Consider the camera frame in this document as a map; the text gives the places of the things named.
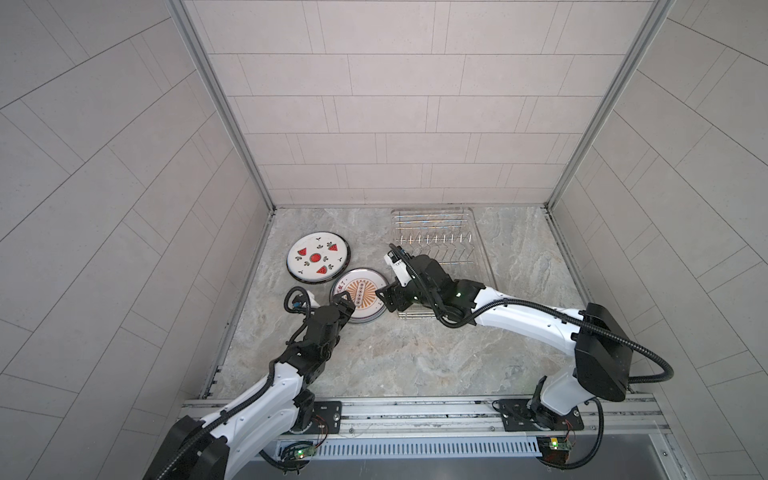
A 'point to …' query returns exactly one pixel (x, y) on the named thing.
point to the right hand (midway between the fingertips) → (382, 290)
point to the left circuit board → (304, 452)
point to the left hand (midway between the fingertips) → (354, 295)
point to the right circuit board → (558, 443)
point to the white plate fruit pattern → (318, 257)
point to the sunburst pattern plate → (362, 284)
